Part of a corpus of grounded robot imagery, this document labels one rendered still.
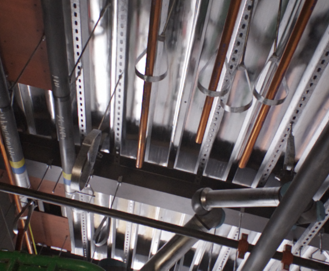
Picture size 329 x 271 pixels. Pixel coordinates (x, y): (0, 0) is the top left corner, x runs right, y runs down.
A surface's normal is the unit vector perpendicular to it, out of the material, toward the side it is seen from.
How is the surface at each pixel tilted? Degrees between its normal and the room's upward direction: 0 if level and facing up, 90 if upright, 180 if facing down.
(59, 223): 180
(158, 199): 180
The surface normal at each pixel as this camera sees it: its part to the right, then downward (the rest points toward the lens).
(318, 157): -0.72, 0.50
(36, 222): -0.22, 0.75
